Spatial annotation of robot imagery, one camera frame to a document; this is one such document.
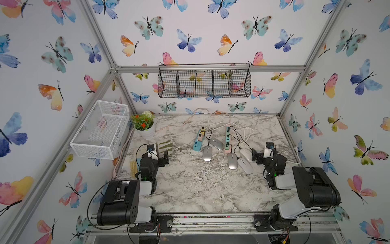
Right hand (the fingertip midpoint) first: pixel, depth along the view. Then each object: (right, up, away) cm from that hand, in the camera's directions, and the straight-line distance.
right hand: (262, 147), depth 92 cm
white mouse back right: (-8, -5, +4) cm, 10 cm away
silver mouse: (-33, -5, +7) cm, 34 cm away
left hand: (-61, -1, -1) cm, 61 cm away
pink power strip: (-20, +2, +4) cm, 20 cm away
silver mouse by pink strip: (-18, -9, +2) cm, 20 cm away
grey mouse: (-26, +1, +11) cm, 28 cm away
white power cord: (-1, +7, +17) cm, 18 cm away
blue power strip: (-38, 0, +9) cm, 39 cm away
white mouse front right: (-10, -12, 0) cm, 16 cm away
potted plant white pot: (-73, +14, +4) cm, 74 cm away
